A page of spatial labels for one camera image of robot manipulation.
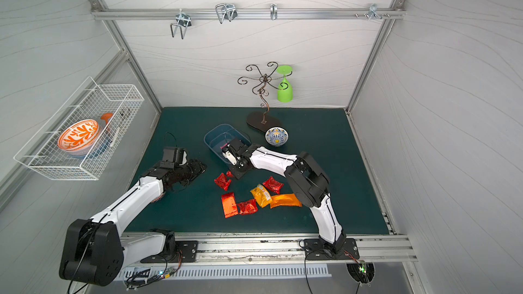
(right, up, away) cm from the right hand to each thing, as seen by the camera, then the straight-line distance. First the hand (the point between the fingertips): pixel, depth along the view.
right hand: (237, 168), depth 93 cm
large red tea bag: (-2, -13, -9) cm, 17 cm away
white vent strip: (-26, -32, -23) cm, 47 cm away
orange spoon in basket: (-46, +23, -19) cm, 55 cm away
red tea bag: (-6, -5, -5) cm, 9 cm away
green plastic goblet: (+23, +37, +6) cm, 43 cm away
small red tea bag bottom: (+6, -14, -11) cm, 19 cm away
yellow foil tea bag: (+12, -10, -8) cm, 17 cm away
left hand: (-13, +1, -7) cm, 15 cm away
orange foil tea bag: (+21, -12, -8) cm, 25 cm away
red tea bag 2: (+17, -7, -5) cm, 18 cm away
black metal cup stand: (+9, +23, +18) cm, 31 cm away
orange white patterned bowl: (-46, +16, -29) cm, 57 cm away
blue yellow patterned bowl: (+19, +14, +15) cm, 28 cm away
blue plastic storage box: (-12, +14, +14) cm, 23 cm away
